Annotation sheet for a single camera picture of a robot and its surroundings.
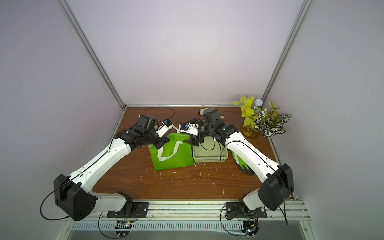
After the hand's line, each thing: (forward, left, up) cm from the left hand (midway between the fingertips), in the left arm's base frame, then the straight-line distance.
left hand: (169, 137), depth 79 cm
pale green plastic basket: (-13, -21, +10) cm, 27 cm away
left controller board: (-39, +21, -23) cm, 50 cm away
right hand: (+2, -10, +8) cm, 13 cm away
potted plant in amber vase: (+7, -49, +6) cm, 49 cm away
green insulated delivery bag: (-7, -3, -7) cm, 10 cm away
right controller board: (-38, -41, -21) cm, 60 cm away
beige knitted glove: (+35, -17, -18) cm, 43 cm away
